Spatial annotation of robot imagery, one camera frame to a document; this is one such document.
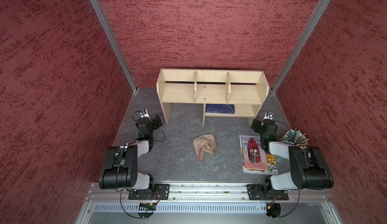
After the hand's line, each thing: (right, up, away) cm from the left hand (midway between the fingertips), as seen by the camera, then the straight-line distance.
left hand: (151, 119), depth 93 cm
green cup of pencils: (+84, -8, -12) cm, 85 cm away
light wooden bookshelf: (+58, +18, -7) cm, 61 cm away
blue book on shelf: (+43, +7, -4) cm, 44 cm away
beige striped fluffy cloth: (+35, -12, -10) cm, 38 cm away
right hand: (+70, -2, +1) cm, 70 cm away
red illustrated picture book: (+62, -22, -10) cm, 67 cm away
